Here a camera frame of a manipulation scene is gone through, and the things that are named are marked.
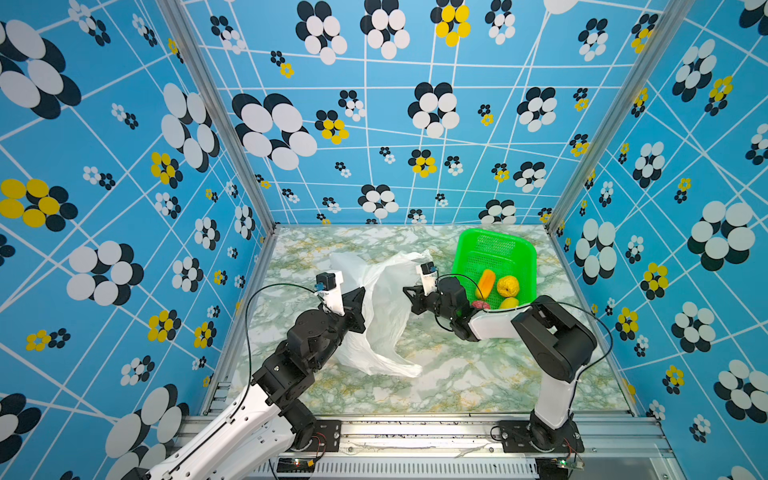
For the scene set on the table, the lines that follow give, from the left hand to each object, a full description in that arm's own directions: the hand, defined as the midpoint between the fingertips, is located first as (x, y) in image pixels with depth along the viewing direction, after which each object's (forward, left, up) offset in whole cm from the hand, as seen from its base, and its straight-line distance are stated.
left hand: (366, 290), depth 68 cm
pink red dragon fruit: (+9, -33, -22) cm, 41 cm away
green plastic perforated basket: (+34, -38, -26) cm, 57 cm away
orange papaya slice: (+17, -37, -23) cm, 47 cm away
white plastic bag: (+15, -5, -20) cm, 25 cm away
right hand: (+13, -10, -20) cm, 26 cm away
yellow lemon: (+15, -43, -21) cm, 50 cm away
